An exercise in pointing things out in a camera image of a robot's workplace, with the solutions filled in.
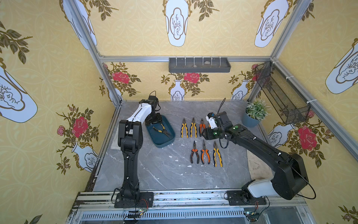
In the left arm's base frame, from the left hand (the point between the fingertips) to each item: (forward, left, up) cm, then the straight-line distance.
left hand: (158, 122), depth 101 cm
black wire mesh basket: (-5, -82, +23) cm, 85 cm away
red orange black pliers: (-2, -31, -3) cm, 31 cm away
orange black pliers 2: (-23, -33, -3) cm, 41 cm away
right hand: (-16, -31, +9) cm, 36 cm away
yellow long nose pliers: (-5, -4, -4) cm, 8 cm away
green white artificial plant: (0, -69, +13) cm, 70 cm away
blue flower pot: (-3, -64, +4) cm, 64 cm away
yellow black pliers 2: (+1, -26, -4) cm, 27 cm away
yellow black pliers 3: (-21, -39, -3) cm, 45 cm away
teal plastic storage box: (-7, -2, -4) cm, 8 cm away
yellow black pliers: (0, -19, -4) cm, 20 cm away
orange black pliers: (-21, -24, -3) cm, 32 cm away
